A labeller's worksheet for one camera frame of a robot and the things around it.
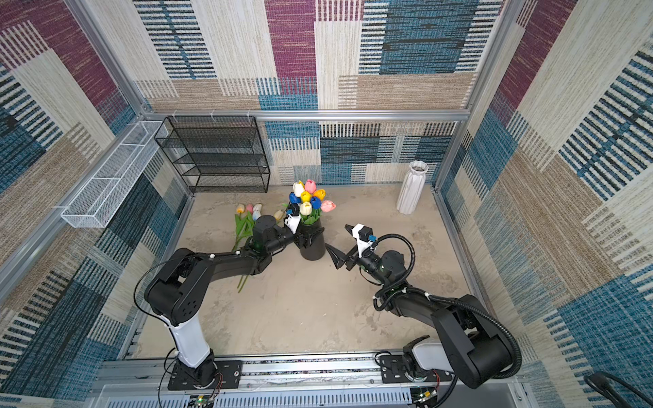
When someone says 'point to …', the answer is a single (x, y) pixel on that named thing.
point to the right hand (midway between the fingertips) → (336, 237)
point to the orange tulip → (320, 194)
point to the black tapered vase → (316, 251)
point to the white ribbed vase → (412, 187)
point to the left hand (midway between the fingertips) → (316, 218)
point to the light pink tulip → (327, 206)
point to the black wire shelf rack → (217, 154)
